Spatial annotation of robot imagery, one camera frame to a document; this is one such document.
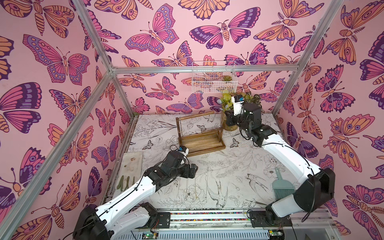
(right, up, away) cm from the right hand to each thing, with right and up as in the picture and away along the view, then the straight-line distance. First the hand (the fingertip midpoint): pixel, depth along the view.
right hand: (227, 109), depth 78 cm
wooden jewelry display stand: (-13, -20, +25) cm, 34 cm away
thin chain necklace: (-17, -45, +5) cm, 48 cm away
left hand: (-19, -30, +1) cm, 35 cm away
